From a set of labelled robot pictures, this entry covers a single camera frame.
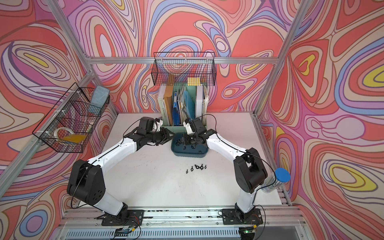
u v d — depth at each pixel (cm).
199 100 94
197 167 91
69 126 77
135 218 72
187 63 89
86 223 73
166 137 75
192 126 71
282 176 76
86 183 44
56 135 66
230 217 72
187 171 89
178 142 101
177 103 94
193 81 91
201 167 91
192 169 90
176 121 110
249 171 47
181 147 99
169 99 93
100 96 81
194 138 74
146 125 67
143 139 64
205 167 91
